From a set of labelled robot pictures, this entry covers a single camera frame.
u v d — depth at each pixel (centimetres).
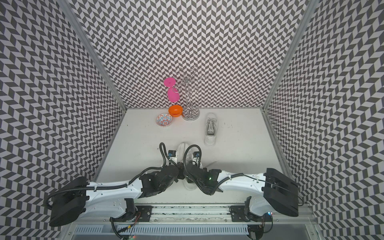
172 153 69
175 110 114
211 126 96
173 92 101
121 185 50
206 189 57
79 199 41
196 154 71
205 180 58
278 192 41
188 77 102
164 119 111
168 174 58
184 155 59
